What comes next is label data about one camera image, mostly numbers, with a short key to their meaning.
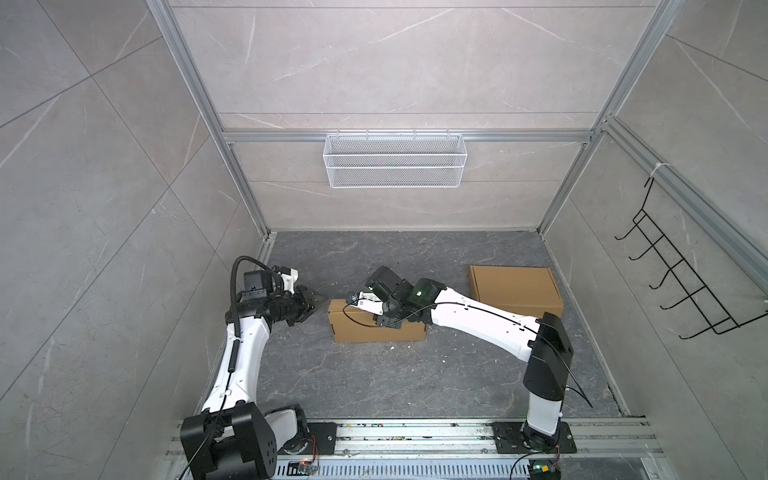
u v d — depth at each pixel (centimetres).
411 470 70
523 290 108
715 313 60
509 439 73
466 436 75
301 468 70
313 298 73
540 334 46
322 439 73
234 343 48
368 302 69
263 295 62
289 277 75
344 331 86
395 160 101
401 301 59
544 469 70
